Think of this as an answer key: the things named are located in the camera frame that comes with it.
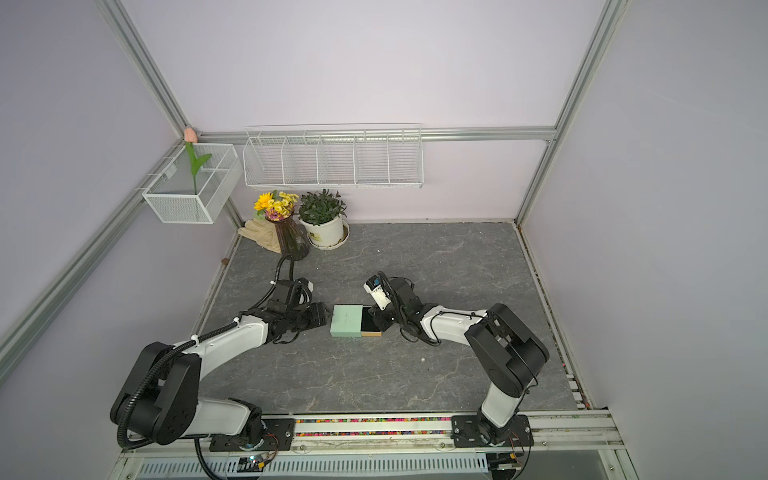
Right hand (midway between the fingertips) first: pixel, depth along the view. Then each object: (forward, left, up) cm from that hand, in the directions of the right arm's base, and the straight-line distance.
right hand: (371, 307), depth 91 cm
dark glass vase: (+25, +28, +5) cm, 38 cm away
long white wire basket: (+44, +12, +25) cm, 52 cm away
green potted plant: (+31, +17, +13) cm, 38 cm away
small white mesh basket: (+26, +51, +26) cm, 63 cm away
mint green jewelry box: (-3, +6, -3) cm, 7 cm away
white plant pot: (+29, +17, 0) cm, 34 cm away
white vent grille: (-39, +13, -6) cm, 41 cm away
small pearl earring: (-15, -15, -4) cm, 21 cm away
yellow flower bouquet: (+25, +29, +20) cm, 43 cm away
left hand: (-3, +13, -1) cm, 14 cm away
